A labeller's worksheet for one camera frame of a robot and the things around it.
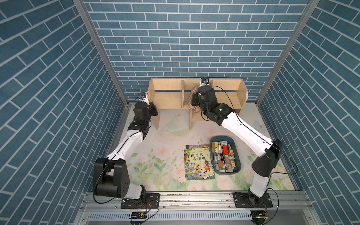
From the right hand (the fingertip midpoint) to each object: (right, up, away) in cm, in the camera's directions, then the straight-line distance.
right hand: (198, 92), depth 76 cm
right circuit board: (+30, -64, -6) cm, 71 cm away
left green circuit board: (-31, -65, -4) cm, 72 cm away
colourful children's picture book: (+1, -43, +10) cm, 44 cm away
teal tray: (+18, -38, +12) cm, 44 cm away
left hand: (-24, -4, +8) cm, 26 cm away
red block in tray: (+19, -35, +15) cm, 43 cm away
